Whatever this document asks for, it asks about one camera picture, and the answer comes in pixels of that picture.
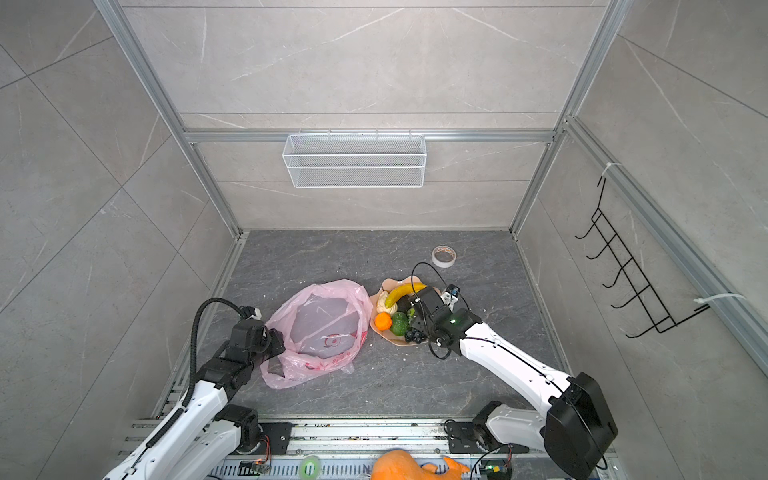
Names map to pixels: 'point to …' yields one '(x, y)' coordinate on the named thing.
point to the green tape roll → (310, 467)
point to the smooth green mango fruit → (399, 323)
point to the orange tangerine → (383, 321)
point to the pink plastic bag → (322, 328)
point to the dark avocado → (403, 303)
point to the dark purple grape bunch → (414, 335)
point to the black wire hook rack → (629, 269)
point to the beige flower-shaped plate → (389, 285)
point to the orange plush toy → (398, 465)
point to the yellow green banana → (402, 290)
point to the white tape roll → (443, 256)
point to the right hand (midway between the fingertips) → (423, 317)
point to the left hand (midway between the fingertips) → (278, 329)
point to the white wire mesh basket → (355, 161)
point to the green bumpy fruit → (411, 311)
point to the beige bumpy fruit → (381, 306)
